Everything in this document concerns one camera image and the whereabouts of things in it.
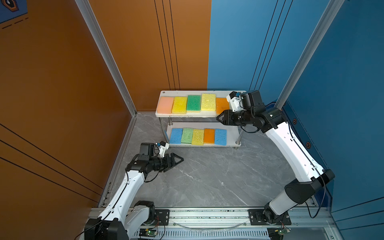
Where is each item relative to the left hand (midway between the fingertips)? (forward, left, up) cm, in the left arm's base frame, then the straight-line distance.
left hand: (179, 161), depth 77 cm
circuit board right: (-29, -48, -16) cm, 58 cm away
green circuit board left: (-29, +14, -16) cm, 36 cm away
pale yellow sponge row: (+22, -10, -7) cm, 25 cm away
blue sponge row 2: (+21, +5, -7) cm, 23 cm away
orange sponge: (+21, -17, -7) cm, 28 cm away
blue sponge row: (+21, -25, -7) cm, 33 cm away
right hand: (+13, -19, +20) cm, 30 cm away
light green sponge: (+21, -2, -7) cm, 23 cm away
